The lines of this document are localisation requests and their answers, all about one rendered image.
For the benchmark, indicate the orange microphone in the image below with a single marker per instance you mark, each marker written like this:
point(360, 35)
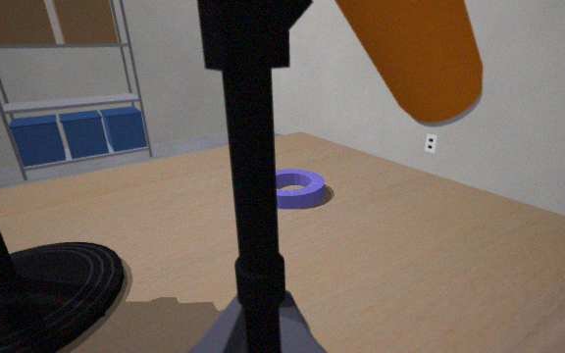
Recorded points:
point(426, 53)

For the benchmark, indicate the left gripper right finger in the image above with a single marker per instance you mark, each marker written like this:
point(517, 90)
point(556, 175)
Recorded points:
point(295, 335)

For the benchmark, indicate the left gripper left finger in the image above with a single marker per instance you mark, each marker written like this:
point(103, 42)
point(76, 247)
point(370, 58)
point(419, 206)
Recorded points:
point(227, 334)

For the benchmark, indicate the blue ring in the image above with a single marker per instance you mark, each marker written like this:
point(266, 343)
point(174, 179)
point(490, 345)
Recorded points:
point(312, 192)

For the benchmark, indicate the black microphone stand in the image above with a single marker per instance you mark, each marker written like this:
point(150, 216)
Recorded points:
point(51, 294)
point(246, 39)

